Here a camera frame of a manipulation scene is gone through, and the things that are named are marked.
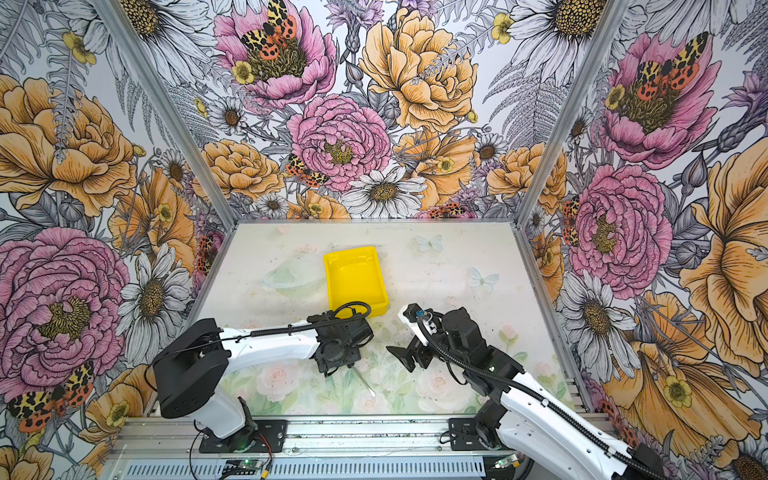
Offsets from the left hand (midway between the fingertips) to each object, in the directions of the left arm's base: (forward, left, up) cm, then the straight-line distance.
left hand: (341, 363), depth 85 cm
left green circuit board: (-23, +21, -1) cm, 31 cm away
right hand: (0, -17, +14) cm, 22 cm away
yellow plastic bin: (+31, -2, -1) cm, 31 cm away
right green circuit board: (-23, -39, -1) cm, 46 cm away
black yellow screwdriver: (-7, -9, -1) cm, 11 cm away
